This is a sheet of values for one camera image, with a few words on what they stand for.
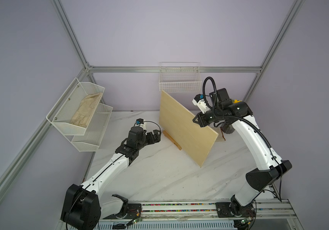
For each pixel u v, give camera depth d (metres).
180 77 0.94
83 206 0.40
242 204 0.62
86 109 0.80
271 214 0.74
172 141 0.96
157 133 0.73
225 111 0.51
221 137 1.04
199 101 0.64
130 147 0.61
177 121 0.79
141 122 0.72
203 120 0.63
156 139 0.73
